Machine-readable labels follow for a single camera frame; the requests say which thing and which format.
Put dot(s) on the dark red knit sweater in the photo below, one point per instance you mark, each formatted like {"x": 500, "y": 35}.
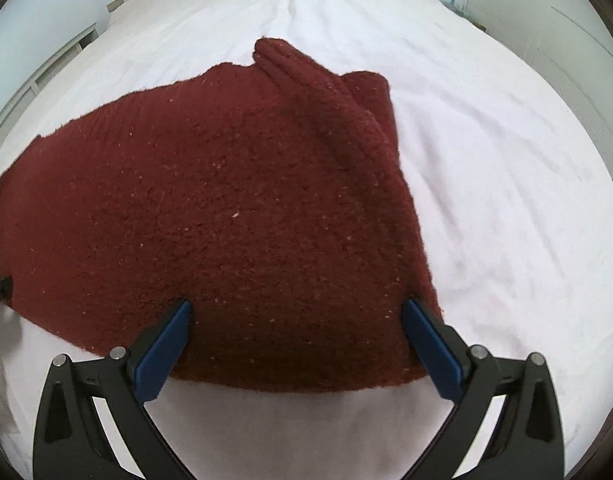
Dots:
{"x": 236, "y": 210}

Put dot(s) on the small teal bedside object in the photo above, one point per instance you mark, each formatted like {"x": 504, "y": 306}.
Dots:
{"x": 458, "y": 5}

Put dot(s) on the white panelled wardrobe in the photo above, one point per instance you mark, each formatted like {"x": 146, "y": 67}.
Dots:
{"x": 551, "y": 25}

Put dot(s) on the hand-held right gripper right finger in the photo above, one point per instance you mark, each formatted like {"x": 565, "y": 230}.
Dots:
{"x": 434, "y": 347}

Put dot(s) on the wooden wall socket plate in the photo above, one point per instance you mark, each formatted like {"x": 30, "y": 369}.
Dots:
{"x": 115, "y": 3}

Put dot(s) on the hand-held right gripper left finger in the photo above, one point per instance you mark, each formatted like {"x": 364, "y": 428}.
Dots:
{"x": 164, "y": 350}

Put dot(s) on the white low slatted cabinet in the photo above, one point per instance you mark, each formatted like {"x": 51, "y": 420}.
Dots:
{"x": 41, "y": 75}

